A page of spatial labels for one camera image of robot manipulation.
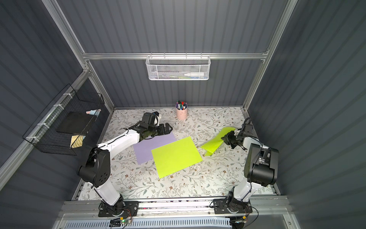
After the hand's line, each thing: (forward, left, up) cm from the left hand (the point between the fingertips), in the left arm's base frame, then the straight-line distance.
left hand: (169, 130), depth 89 cm
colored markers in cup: (+23, -7, -1) cm, 24 cm away
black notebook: (-5, +49, +14) cm, 51 cm away
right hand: (-2, -34, -7) cm, 35 cm away
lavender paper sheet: (-6, +19, -13) cm, 23 cm away
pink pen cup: (+20, -7, -8) cm, 23 cm away
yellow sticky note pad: (-20, +37, +20) cm, 47 cm away
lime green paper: (-10, -26, -3) cm, 28 cm away
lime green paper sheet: (-10, -3, -16) cm, 20 cm away
